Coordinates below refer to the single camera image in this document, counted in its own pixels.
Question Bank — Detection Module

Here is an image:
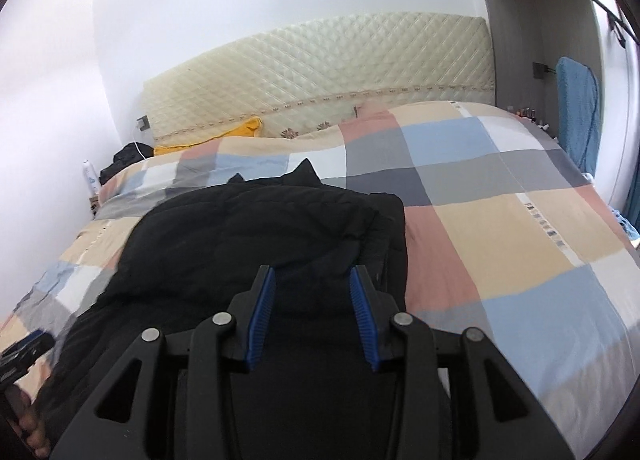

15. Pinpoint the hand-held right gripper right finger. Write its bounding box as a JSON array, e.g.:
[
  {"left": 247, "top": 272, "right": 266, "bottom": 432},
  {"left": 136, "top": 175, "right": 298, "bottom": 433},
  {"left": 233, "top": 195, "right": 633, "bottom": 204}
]
[{"left": 348, "top": 265, "right": 576, "bottom": 460}]

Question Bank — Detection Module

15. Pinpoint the black puffer jacket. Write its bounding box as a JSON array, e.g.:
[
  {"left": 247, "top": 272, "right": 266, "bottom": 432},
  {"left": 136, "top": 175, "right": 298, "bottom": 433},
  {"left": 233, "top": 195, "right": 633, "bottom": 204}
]
[{"left": 35, "top": 157, "right": 408, "bottom": 460}]

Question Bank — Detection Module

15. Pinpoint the patchwork checked quilt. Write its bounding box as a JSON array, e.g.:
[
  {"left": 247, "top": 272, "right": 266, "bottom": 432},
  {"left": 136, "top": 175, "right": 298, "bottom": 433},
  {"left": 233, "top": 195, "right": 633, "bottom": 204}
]
[{"left": 0, "top": 100, "right": 640, "bottom": 460}]

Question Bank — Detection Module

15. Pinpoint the blue hanging towel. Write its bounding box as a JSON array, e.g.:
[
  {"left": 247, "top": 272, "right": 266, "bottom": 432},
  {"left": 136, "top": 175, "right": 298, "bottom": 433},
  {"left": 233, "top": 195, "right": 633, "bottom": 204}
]
[{"left": 556, "top": 57, "right": 602, "bottom": 178}]

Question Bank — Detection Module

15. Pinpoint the black bag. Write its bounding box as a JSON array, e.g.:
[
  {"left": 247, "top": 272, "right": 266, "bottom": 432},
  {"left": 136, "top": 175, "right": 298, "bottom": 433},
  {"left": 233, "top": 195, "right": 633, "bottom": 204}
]
[{"left": 99, "top": 141, "right": 154, "bottom": 186}]

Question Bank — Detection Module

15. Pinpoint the beige floral pillow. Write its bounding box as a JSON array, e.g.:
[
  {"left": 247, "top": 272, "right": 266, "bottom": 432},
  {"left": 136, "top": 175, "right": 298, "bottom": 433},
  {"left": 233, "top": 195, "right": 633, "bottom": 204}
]
[{"left": 264, "top": 103, "right": 391, "bottom": 140}]

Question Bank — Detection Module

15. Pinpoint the white spray bottle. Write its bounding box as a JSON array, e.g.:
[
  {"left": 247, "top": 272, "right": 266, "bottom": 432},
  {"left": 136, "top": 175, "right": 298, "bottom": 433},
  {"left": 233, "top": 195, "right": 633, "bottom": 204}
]
[{"left": 82, "top": 159, "right": 99, "bottom": 198}]

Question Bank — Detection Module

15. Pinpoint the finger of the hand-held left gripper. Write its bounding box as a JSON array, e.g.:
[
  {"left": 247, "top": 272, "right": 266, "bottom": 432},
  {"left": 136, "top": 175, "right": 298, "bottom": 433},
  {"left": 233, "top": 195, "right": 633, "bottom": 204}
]
[{"left": 0, "top": 330, "right": 56, "bottom": 381}]

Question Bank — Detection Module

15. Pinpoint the row of small bottles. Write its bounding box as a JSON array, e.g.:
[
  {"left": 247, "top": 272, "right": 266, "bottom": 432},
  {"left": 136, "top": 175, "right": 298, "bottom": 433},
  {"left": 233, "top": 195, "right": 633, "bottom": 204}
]
[{"left": 505, "top": 104, "right": 551, "bottom": 130}]

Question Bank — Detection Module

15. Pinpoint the yellow pillow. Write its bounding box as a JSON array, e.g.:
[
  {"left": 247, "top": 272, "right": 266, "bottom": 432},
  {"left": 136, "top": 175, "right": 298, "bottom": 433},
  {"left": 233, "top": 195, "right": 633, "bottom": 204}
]
[{"left": 153, "top": 116, "right": 265, "bottom": 157}]

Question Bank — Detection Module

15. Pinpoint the grey white wardrobe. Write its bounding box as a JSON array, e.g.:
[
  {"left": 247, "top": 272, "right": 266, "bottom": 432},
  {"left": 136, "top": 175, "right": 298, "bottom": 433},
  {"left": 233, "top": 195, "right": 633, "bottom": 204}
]
[{"left": 480, "top": 0, "right": 640, "bottom": 221}]

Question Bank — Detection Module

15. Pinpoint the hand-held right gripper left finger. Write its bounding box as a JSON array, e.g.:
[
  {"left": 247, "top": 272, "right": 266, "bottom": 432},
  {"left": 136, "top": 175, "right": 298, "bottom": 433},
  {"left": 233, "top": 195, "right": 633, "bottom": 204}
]
[{"left": 50, "top": 265, "right": 277, "bottom": 460}]

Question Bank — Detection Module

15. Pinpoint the person's left hand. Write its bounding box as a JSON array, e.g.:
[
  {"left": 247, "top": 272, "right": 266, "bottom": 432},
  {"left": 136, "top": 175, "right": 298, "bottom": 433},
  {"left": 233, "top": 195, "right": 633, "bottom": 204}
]
[{"left": 7, "top": 384, "right": 52, "bottom": 458}]

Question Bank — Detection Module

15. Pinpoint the cream quilted headboard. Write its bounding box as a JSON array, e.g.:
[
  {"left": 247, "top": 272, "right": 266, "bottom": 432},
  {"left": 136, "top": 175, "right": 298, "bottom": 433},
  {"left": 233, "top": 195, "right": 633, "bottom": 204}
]
[{"left": 143, "top": 12, "right": 496, "bottom": 146}]

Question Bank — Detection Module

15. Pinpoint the white charging cable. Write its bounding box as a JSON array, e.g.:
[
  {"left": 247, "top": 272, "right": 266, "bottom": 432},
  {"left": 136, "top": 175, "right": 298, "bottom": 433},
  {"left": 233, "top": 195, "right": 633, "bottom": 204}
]
[{"left": 134, "top": 123, "right": 152, "bottom": 158}]

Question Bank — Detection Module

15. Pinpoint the black wardrobe hook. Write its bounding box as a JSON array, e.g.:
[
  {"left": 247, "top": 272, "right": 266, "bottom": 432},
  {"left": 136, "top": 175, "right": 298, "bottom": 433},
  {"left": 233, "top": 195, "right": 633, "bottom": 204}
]
[{"left": 607, "top": 15, "right": 628, "bottom": 46}]

